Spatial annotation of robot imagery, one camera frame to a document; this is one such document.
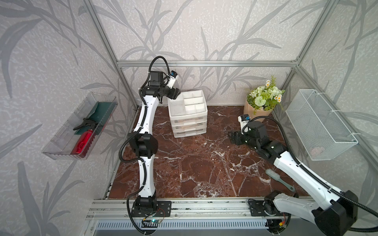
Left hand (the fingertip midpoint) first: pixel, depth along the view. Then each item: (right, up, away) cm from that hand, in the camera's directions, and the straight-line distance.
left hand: (175, 88), depth 89 cm
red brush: (-33, -29, -30) cm, 53 cm away
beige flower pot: (+50, -15, +5) cm, 52 cm away
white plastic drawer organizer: (+8, -16, -1) cm, 18 cm away
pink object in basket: (+72, -35, -18) cm, 82 cm away
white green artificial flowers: (+53, -6, -7) cm, 53 cm away
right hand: (+33, -26, -11) cm, 43 cm away
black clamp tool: (-37, -21, -23) cm, 48 cm away
